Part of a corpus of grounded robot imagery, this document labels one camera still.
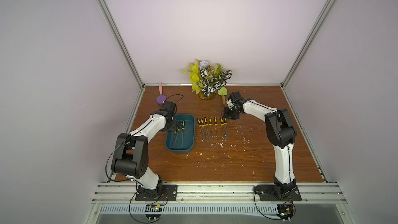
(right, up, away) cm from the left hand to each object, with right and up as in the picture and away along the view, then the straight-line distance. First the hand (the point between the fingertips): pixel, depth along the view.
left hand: (170, 125), depth 92 cm
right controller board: (+59, -36, -23) cm, 73 cm away
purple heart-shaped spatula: (-12, +16, +21) cm, 29 cm away
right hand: (+35, +7, +9) cm, 37 cm away
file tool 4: (+29, 0, +5) cm, 29 cm away
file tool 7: (+8, -2, +3) cm, 8 cm away
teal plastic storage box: (+9, -9, -2) cm, 12 cm away
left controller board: (-3, -38, -21) cm, 43 cm away
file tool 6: (+35, 0, +5) cm, 35 cm away
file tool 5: (+33, 0, +5) cm, 33 cm away
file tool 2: (+23, -1, +5) cm, 23 cm away
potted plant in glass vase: (+22, +27, -5) cm, 36 cm away
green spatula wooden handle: (+36, +21, +22) cm, 47 cm away
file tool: (+20, -1, +5) cm, 21 cm away
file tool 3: (+25, 0, +5) cm, 25 cm away
